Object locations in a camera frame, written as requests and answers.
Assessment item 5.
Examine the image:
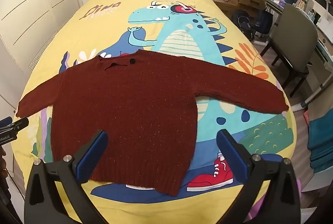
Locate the stack of teal folded cloth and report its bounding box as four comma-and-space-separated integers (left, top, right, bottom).
307, 108, 333, 175

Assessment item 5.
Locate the dark blue backpack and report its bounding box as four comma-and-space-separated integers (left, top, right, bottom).
256, 8, 273, 37

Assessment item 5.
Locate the yellow dinosaur print bed sheet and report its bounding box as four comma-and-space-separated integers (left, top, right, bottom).
13, 0, 299, 224

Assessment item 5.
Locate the white wardrobe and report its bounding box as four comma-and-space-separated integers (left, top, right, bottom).
0, 0, 90, 120

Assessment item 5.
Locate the black backpack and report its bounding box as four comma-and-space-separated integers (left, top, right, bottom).
231, 10, 257, 41

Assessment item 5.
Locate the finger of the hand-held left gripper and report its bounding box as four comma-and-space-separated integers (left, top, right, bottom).
0, 116, 13, 128
11, 117, 29, 134

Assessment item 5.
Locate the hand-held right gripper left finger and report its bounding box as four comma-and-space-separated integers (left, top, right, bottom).
24, 130, 109, 224

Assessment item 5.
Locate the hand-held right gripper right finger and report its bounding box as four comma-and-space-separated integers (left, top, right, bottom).
216, 129, 302, 224

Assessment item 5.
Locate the grey-green chair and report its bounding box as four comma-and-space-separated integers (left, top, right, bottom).
260, 3, 319, 98

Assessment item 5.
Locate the dark red knitted sweater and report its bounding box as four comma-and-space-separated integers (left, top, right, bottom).
16, 49, 290, 196

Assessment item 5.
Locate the white study desk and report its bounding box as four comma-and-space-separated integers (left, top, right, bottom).
259, 0, 333, 112

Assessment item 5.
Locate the low wooden bedside table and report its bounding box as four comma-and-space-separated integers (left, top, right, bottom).
209, 0, 244, 15

